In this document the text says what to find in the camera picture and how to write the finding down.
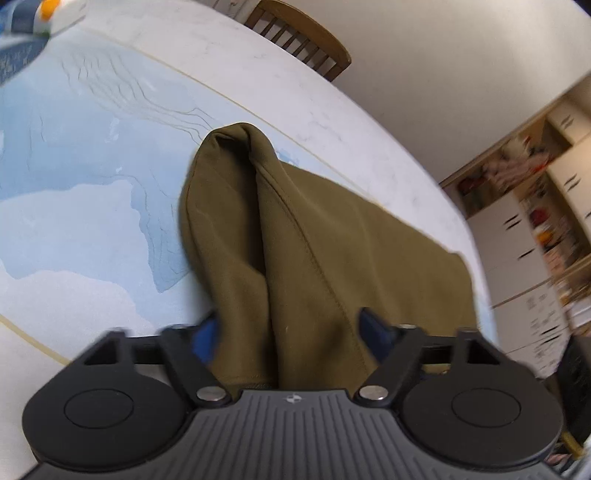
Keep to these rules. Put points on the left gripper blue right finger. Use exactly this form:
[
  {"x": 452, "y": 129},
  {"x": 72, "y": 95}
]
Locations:
[{"x": 378, "y": 335}]

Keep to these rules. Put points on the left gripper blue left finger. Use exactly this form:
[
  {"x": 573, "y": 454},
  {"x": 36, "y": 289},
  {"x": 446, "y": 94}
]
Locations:
[{"x": 204, "y": 338}]

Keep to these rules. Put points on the olive green sweatshirt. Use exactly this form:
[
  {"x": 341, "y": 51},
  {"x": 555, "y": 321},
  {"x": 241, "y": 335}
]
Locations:
[{"x": 290, "y": 259}]

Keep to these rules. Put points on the white shelf unit with toys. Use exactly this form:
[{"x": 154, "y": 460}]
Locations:
[{"x": 527, "y": 203}]

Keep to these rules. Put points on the brown wooden chair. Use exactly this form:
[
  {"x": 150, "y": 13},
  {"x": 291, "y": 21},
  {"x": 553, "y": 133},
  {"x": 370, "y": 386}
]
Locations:
[{"x": 300, "y": 36}]

